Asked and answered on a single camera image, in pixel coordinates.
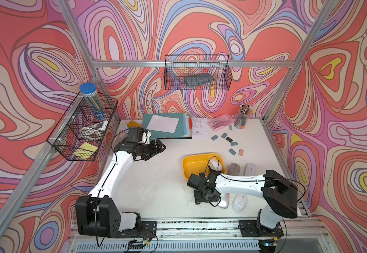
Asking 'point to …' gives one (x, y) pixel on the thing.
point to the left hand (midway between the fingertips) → (162, 149)
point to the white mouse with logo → (239, 202)
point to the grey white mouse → (234, 169)
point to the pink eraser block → (241, 152)
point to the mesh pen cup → (244, 112)
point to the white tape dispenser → (93, 132)
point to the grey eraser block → (214, 137)
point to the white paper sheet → (163, 124)
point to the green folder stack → (183, 129)
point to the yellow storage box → (195, 163)
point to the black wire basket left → (78, 136)
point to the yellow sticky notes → (86, 151)
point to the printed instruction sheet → (199, 128)
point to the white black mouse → (215, 164)
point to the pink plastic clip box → (220, 122)
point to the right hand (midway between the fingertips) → (204, 203)
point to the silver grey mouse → (224, 201)
